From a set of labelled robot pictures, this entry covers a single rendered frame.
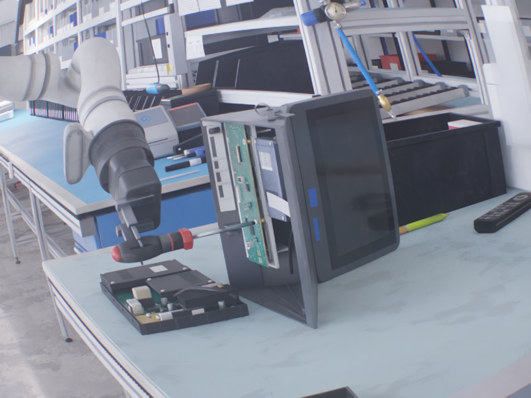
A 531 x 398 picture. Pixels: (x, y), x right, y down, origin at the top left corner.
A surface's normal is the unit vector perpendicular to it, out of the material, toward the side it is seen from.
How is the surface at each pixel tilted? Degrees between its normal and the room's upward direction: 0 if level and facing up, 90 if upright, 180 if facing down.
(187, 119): 32
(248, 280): 90
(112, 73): 55
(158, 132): 41
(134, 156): 48
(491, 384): 9
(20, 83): 108
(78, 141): 127
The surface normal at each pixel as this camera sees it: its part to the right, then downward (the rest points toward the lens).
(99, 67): 0.33, -0.54
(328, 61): 0.34, 0.10
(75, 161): 0.39, 0.66
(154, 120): 0.02, -0.80
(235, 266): -0.18, 0.20
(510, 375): -0.22, -0.97
